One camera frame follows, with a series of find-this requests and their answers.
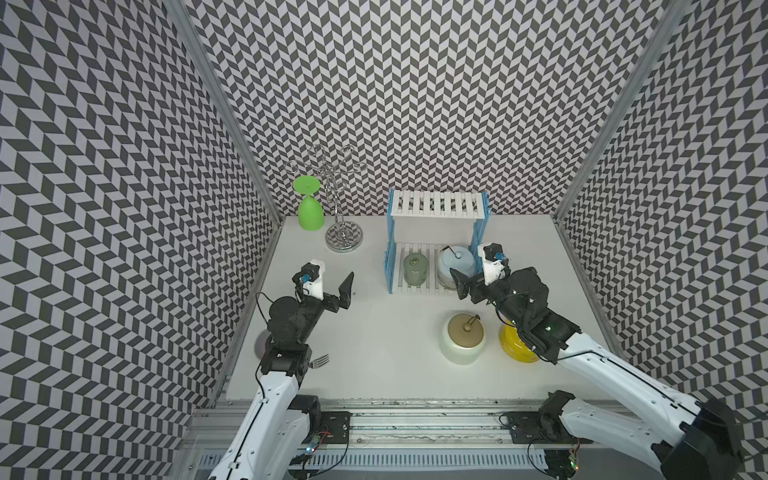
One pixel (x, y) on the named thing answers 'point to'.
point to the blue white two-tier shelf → (430, 232)
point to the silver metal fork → (319, 362)
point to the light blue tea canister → (459, 258)
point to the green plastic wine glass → (310, 209)
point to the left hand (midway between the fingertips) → (335, 270)
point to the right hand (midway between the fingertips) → (468, 266)
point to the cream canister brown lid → (463, 338)
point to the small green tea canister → (415, 268)
